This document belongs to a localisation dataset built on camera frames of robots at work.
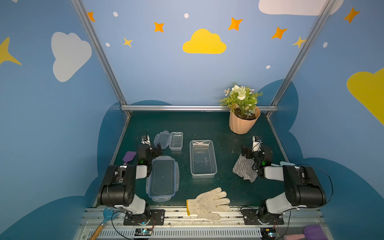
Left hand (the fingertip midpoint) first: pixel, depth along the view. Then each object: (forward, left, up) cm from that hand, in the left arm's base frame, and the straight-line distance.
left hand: (155, 143), depth 95 cm
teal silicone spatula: (-8, -83, -8) cm, 84 cm away
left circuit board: (-46, -1, -7) cm, 47 cm away
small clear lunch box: (+7, -12, -7) cm, 15 cm away
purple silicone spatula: (-7, +17, -6) cm, 19 cm away
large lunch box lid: (-22, -7, -7) cm, 24 cm away
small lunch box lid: (+9, -3, -6) cm, 11 cm away
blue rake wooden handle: (-40, +18, -5) cm, 44 cm away
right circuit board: (-45, -62, -7) cm, 77 cm away
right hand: (+1, -63, 0) cm, 63 cm away
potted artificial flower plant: (+21, -55, +19) cm, 62 cm away
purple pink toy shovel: (-44, -83, -5) cm, 94 cm away
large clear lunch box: (-10, -31, -7) cm, 33 cm away
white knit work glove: (-33, -32, -6) cm, 47 cm away
